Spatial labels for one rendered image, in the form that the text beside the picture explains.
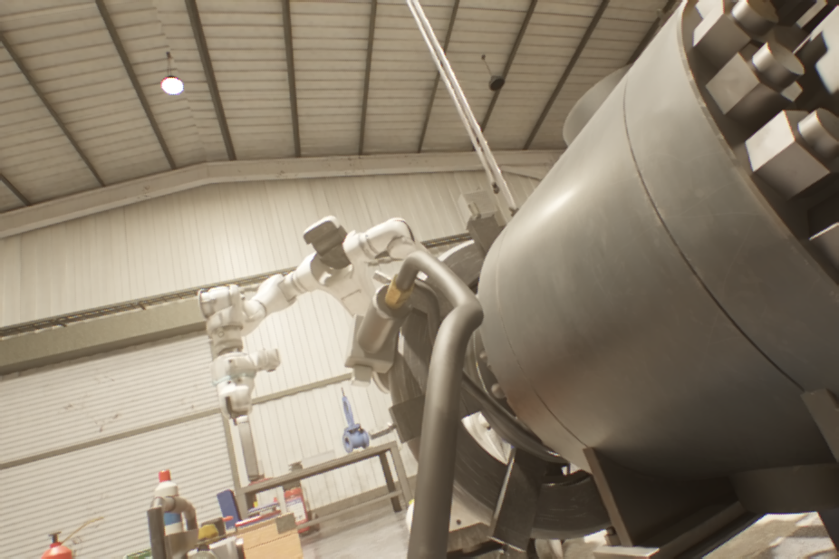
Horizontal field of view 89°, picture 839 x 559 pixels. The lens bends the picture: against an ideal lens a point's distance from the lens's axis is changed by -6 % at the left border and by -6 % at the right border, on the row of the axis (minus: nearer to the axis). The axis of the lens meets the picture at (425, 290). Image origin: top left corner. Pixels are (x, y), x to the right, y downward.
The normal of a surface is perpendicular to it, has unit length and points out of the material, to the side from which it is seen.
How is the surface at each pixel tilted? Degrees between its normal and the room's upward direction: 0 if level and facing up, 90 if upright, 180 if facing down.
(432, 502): 85
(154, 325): 90
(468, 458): 90
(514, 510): 90
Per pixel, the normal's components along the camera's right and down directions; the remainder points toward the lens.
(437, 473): -0.01, -0.46
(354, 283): -0.07, 0.49
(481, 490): 0.28, -0.43
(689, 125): -0.95, -0.02
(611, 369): -0.77, 0.43
